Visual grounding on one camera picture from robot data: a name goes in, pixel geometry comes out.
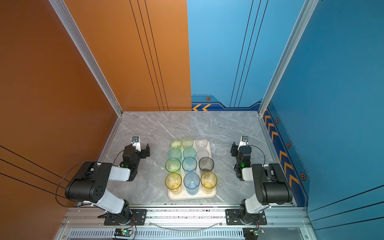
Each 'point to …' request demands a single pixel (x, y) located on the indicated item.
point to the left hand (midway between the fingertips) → (140, 143)
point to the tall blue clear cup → (191, 181)
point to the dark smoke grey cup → (206, 164)
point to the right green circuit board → (251, 233)
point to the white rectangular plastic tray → (201, 152)
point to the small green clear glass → (175, 143)
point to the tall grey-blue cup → (189, 164)
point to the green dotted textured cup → (187, 142)
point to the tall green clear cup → (173, 165)
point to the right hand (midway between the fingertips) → (239, 143)
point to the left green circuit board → (123, 232)
